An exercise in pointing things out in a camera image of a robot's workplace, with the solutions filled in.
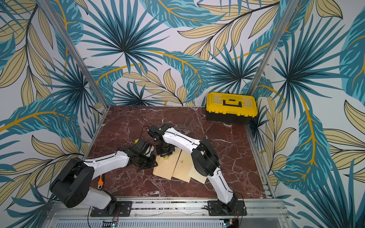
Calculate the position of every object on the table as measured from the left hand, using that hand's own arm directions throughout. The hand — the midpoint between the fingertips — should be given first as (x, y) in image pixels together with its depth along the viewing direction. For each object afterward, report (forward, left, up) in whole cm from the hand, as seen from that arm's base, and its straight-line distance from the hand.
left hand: (156, 166), depth 86 cm
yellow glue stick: (+4, -6, +5) cm, 8 cm away
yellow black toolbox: (+37, -48, +14) cm, 62 cm away
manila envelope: (0, -5, -3) cm, 6 cm away
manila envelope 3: (-4, -22, 0) cm, 23 cm away
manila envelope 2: (+1, -16, -1) cm, 16 cm away
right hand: (+6, -5, +3) cm, 8 cm away
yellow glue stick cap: (+17, +16, 0) cm, 23 cm away
